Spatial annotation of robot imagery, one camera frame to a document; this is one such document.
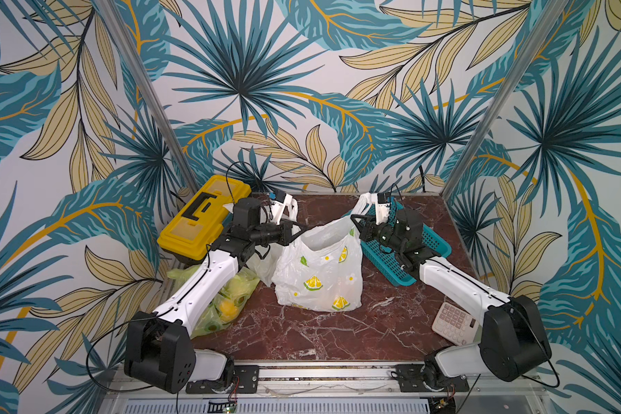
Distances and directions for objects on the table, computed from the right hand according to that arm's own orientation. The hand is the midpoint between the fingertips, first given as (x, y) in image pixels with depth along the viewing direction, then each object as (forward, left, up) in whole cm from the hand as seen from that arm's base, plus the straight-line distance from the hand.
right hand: (353, 215), depth 81 cm
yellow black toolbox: (0, +52, -6) cm, 53 cm away
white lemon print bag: (-14, +11, -8) cm, 19 cm away
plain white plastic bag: (-7, +30, -16) cm, 34 cm away
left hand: (-7, +15, +2) cm, 17 cm away
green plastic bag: (-20, +39, -16) cm, 46 cm away
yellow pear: (-22, +40, -18) cm, 49 cm away
